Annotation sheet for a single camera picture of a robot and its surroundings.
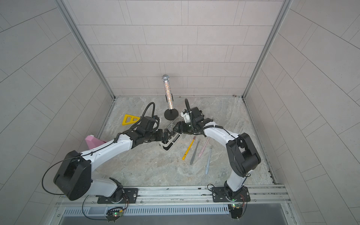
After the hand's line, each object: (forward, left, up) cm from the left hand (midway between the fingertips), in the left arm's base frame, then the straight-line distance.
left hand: (169, 134), depth 84 cm
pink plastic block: (-9, +39, +7) cm, 40 cm away
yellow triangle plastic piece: (+17, +32, -9) cm, 37 cm away
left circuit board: (-38, +24, -8) cm, 45 cm away
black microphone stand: (+22, +1, -8) cm, 24 cm away
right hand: (+3, -5, +1) cm, 6 cm away
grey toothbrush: (-5, -17, -9) cm, 20 cm away
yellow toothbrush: (-5, -12, -9) cm, 16 cm away
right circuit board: (-36, -35, -9) cm, 52 cm away
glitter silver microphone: (+28, +3, +20) cm, 35 cm away
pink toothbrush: (-4, -22, -9) cm, 24 cm away
